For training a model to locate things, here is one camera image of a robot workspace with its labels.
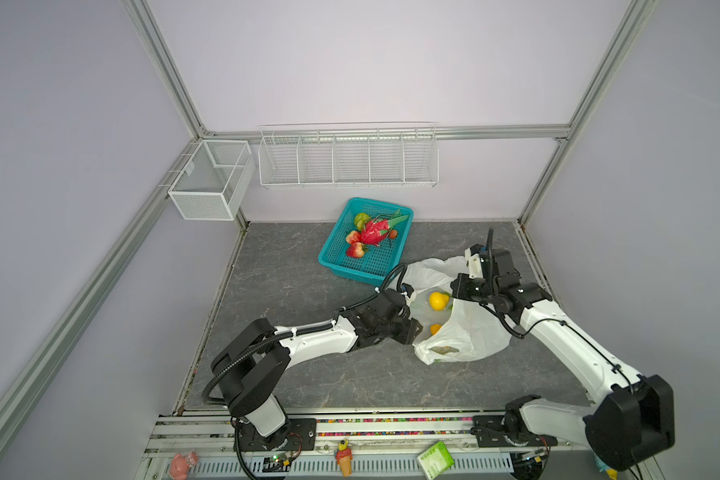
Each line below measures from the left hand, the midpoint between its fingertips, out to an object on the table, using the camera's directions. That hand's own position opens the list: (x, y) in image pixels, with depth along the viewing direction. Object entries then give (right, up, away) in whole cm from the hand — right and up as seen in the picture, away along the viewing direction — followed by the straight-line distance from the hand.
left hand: (414, 330), depth 83 cm
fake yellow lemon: (+9, +6, +11) cm, 16 cm away
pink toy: (-56, -27, -15) cm, 64 cm away
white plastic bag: (+9, +2, -6) cm, 11 cm away
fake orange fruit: (+7, -2, +8) cm, 11 cm away
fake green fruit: (-16, +34, +30) cm, 48 cm away
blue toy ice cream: (+42, -28, -16) cm, 53 cm away
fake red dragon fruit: (-10, +30, +25) cm, 40 cm away
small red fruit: (-4, +28, +29) cm, 41 cm away
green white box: (+3, -26, -15) cm, 30 cm away
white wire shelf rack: (-20, +55, +17) cm, 61 cm away
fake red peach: (-19, +27, +29) cm, 44 cm away
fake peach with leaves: (-17, +22, +24) cm, 37 cm away
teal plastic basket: (-9, +18, +26) cm, 33 cm away
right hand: (+11, +13, 0) cm, 17 cm away
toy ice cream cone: (-19, -26, -14) cm, 35 cm away
